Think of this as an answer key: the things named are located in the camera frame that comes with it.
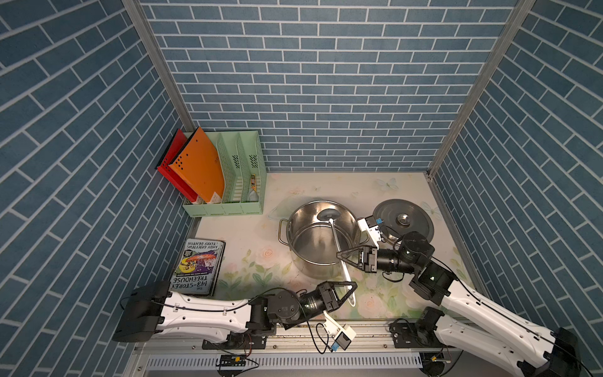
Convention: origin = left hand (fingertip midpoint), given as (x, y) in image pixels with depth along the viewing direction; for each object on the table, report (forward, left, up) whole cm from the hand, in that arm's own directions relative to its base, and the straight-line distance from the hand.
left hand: (356, 281), depth 58 cm
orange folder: (+49, +57, -6) cm, 75 cm away
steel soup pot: (+27, +9, -21) cm, 35 cm away
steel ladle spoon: (+18, +6, +3) cm, 19 cm away
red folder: (+51, +63, +2) cm, 81 cm away
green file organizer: (+61, +44, -14) cm, 77 cm away
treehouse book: (+14, +52, -24) cm, 59 cm away
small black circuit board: (-14, +35, -29) cm, 47 cm away
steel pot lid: (+37, -27, -25) cm, 52 cm away
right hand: (+5, +3, +1) cm, 6 cm away
